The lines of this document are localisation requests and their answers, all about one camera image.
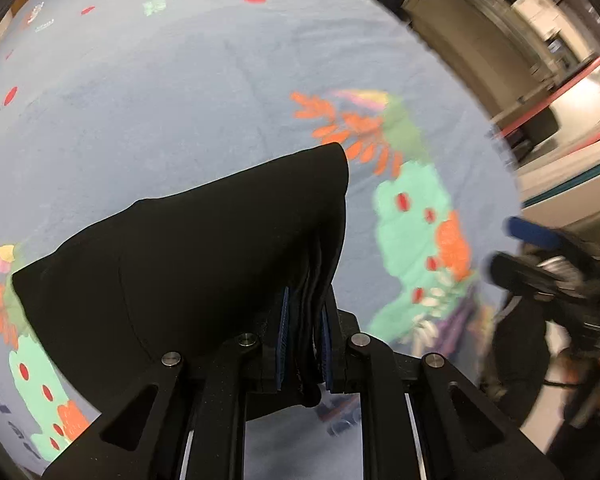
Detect printed blue bedsheet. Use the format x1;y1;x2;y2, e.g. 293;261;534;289
0;0;523;480

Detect black pants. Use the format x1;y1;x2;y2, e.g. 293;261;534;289
11;142;351;411

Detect person's dark clothing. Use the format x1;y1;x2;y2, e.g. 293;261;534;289
480;290;600;480

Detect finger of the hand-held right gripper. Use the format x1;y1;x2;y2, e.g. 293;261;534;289
486;252;581;306
502;216;568;252

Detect white teal-striped box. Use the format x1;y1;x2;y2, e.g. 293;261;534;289
519;152;600;211

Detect white desk with grey edge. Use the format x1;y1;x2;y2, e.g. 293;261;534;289
400;0;600;128

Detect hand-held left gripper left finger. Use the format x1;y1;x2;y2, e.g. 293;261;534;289
42;285;293;480

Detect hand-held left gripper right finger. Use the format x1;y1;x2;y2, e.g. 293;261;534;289
321;285;566;480

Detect red framed rack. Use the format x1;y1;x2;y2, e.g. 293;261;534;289
495;42;600;139

